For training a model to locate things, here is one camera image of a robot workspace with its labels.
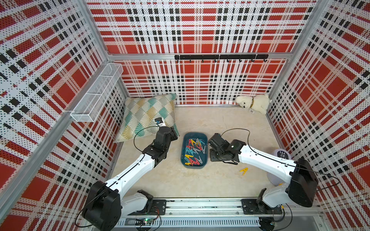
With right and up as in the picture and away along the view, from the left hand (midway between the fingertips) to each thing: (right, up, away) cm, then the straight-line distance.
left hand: (173, 127), depth 84 cm
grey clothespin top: (+14, -16, +9) cm, 23 cm away
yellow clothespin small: (+8, -23, +4) cm, 25 cm away
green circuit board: (-12, -46, -14) cm, 49 cm away
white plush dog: (+65, +18, +30) cm, 74 cm away
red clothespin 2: (+9, -14, +11) cm, 20 cm away
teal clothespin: (+9, -16, +9) cm, 21 cm away
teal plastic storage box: (+15, -22, +5) cm, 27 cm away
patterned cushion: (-24, +8, +12) cm, 28 cm away
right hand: (+25, -16, -2) cm, 29 cm away
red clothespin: (+9, -11, +14) cm, 20 cm away
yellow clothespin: (+9, -19, +7) cm, 22 cm away
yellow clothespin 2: (+43, -26, +1) cm, 50 cm away
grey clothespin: (+19, -16, +9) cm, 26 cm away
